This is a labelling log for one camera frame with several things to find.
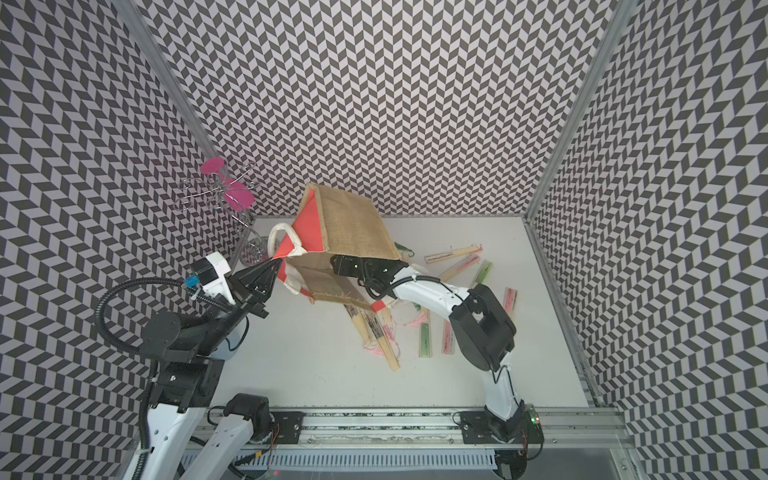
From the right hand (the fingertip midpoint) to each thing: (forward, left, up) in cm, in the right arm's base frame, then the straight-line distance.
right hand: (338, 262), depth 86 cm
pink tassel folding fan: (+16, -45, -15) cm, 50 cm away
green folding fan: (+5, -46, -14) cm, 48 cm away
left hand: (-17, +5, +24) cm, 30 cm away
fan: (-14, -11, -16) cm, 24 cm away
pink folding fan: (+9, -40, -14) cm, 43 cm away
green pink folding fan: (-14, -25, -16) cm, 33 cm away
